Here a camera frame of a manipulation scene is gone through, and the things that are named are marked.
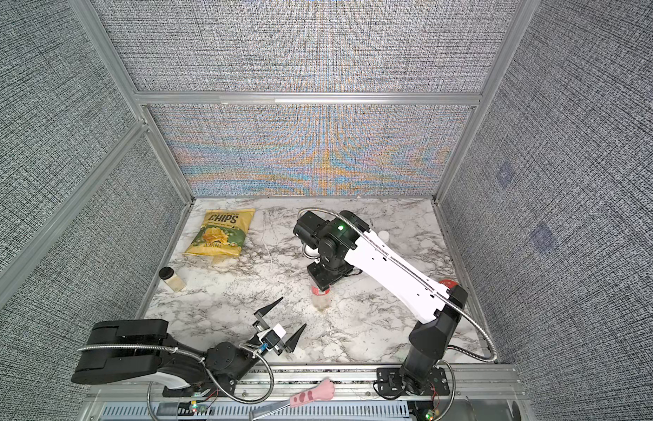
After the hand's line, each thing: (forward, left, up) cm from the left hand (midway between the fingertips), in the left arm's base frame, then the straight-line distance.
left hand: (293, 307), depth 71 cm
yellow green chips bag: (+34, +29, -10) cm, 45 cm away
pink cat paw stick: (-18, -8, -12) cm, 23 cm away
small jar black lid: (+15, +42, -7) cm, 45 cm away
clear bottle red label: (+8, -8, -16) cm, 19 cm away
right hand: (+5, -9, +7) cm, 13 cm away
